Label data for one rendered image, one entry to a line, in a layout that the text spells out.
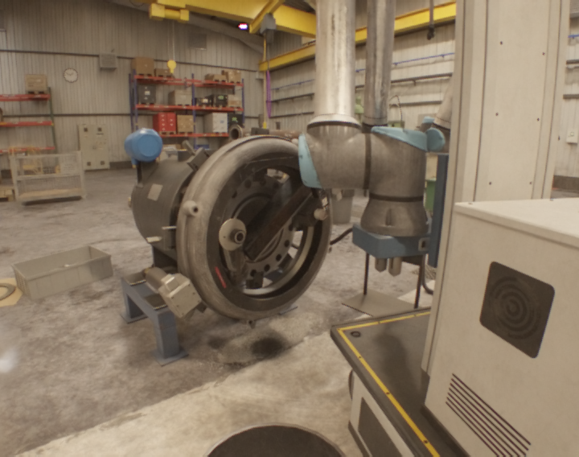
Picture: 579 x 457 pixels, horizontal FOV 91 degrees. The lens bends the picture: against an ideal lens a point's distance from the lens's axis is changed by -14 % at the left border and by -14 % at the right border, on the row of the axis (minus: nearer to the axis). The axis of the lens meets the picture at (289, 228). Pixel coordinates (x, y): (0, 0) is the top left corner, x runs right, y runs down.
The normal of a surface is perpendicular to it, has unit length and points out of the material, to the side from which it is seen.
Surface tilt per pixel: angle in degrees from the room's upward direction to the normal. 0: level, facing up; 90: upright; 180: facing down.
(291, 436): 87
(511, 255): 90
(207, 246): 90
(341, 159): 85
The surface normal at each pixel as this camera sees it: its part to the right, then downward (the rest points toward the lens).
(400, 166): -0.16, 0.25
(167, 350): 0.69, 0.18
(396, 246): 0.26, 0.24
